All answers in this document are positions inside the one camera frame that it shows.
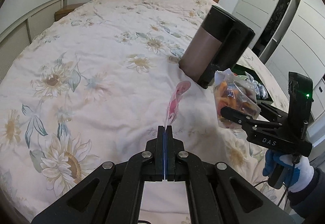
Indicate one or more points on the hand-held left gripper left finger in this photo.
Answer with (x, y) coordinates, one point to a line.
(160, 142)

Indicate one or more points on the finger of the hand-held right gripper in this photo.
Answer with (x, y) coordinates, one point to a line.
(233, 114)
(271, 111)

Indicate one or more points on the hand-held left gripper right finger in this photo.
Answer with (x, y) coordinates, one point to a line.
(168, 142)

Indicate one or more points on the clear bag of mixed snacks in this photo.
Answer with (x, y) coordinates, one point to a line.
(233, 94)

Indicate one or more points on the blue and brown cookie packet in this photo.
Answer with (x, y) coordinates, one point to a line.
(260, 90)

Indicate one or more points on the large pink character snack packet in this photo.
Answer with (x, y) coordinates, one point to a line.
(175, 102)

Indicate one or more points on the green tray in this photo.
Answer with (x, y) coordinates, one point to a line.
(240, 69)

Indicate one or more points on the person's right forearm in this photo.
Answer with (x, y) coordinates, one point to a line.
(312, 196)

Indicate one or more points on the person's right hand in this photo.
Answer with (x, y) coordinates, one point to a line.
(303, 170)

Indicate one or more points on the brown electric kettle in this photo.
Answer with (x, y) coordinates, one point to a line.
(203, 48)

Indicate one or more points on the dark hanging clothes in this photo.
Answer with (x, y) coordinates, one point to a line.
(278, 15)

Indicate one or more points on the wooden bedside table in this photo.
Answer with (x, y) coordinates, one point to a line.
(67, 10)

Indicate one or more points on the white slatted cabinet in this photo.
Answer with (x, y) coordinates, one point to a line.
(15, 36)

